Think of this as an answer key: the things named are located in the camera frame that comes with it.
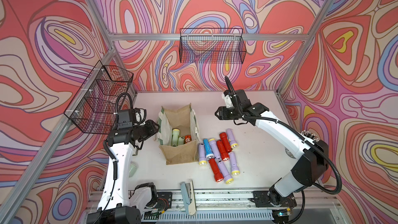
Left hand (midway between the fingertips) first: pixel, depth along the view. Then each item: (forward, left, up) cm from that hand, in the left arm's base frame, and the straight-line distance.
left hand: (158, 127), depth 75 cm
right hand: (+7, -31, -2) cm, 32 cm away
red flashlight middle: (-6, -34, -19) cm, 40 cm away
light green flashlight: (+7, -6, -18) cm, 20 cm away
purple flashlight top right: (+4, -40, -19) cm, 44 cm away
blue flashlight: (-7, -26, -18) cm, 32 cm away
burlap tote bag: (+10, -11, -7) cm, 17 cm away
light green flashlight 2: (+2, -9, -18) cm, 20 cm away
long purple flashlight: (-19, -35, -19) cm, 44 cm away
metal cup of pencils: (-1, -75, -3) cm, 75 cm away
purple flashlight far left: (-9, -22, -19) cm, 30 cm away
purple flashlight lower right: (-15, -39, -19) cm, 46 cm away
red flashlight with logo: (+4, -13, -18) cm, 22 cm away
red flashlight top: (+4, -35, -18) cm, 40 cm away
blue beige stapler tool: (-24, -15, -20) cm, 34 cm away
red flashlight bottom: (-17, -30, -19) cm, 39 cm away
